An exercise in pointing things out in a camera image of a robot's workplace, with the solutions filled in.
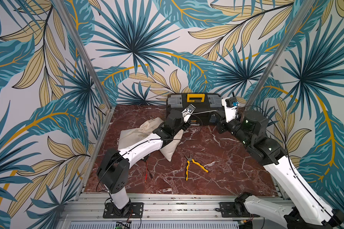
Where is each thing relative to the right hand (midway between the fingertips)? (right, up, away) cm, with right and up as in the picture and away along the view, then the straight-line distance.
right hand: (207, 114), depth 61 cm
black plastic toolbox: (+8, +9, +39) cm, 41 cm away
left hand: (-8, +1, +21) cm, 23 cm away
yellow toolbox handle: (+2, +14, +43) cm, 45 cm away
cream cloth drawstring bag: (-17, -20, +27) cm, 38 cm away
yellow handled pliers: (-4, -27, +30) cm, 40 cm away
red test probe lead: (-31, -35, +25) cm, 52 cm away
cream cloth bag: (-30, -7, +25) cm, 40 cm away
